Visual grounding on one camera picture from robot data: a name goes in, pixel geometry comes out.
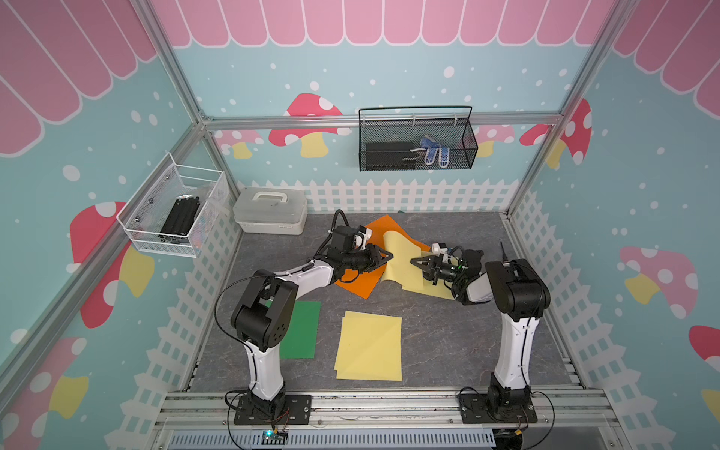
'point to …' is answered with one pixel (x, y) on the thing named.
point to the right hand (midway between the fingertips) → (412, 262)
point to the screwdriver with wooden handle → (504, 257)
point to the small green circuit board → (271, 437)
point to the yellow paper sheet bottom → (403, 270)
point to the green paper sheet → (302, 337)
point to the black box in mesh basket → (389, 157)
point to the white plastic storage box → (272, 210)
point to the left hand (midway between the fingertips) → (391, 261)
